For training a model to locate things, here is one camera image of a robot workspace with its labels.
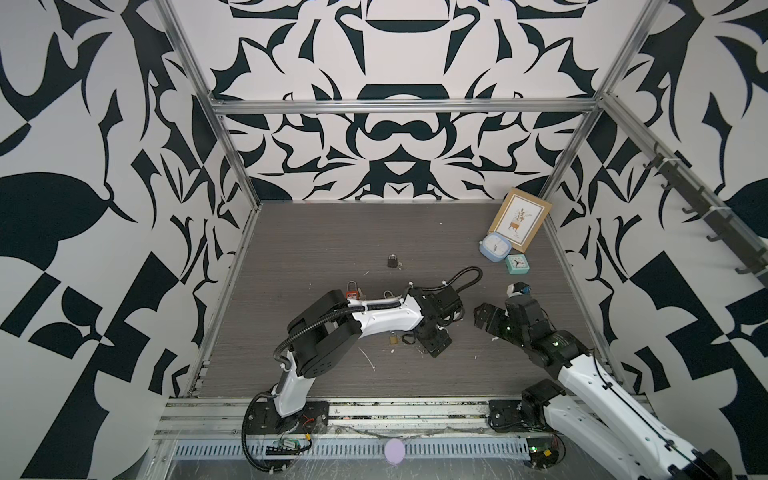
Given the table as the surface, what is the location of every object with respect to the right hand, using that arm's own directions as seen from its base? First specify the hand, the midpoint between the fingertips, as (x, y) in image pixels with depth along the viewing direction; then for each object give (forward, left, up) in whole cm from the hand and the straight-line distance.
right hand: (487, 314), depth 82 cm
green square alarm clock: (+21, -16, -8) cm, 28 cm away
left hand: (-3, +13, -7) cm, 15 cm away
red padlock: (+12, +39, -8) cm, 41 cm away
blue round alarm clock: (+27, -10, -7) cm, 30 cm away
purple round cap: (-30, +26, 0) cm, 40 cm away
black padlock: (+23, +25, -8) cm, 35 cm away
